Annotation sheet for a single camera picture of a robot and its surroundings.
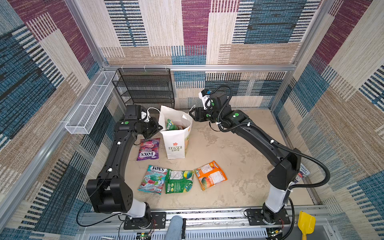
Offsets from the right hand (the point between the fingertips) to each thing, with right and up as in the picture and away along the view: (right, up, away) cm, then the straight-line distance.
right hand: (193, 114), depth 77 cm
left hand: (-16, -5, +3) cm, 17 cm away
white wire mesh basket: (-66, +9, +22) cm, 70 cm away
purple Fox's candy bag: (-29, -21, +20) cm, 40 cm away
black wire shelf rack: (-32, +22, +31) cm, 50 cm away
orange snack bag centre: (+9, -33, +8) cm, 36 cm away
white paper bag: (-9, -14, +5) cm, 17 cm away
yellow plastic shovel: (+53, -52, -5) cm, 75 cm away
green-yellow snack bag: (-13, -6, +8) cm, 16 cm away
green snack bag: (-8, -36, +6) cm, 38 cm away
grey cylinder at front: (-9, -52, -8) cm, 54 cm away
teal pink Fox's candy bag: (-22, -36, +7) cm, 42 cm away
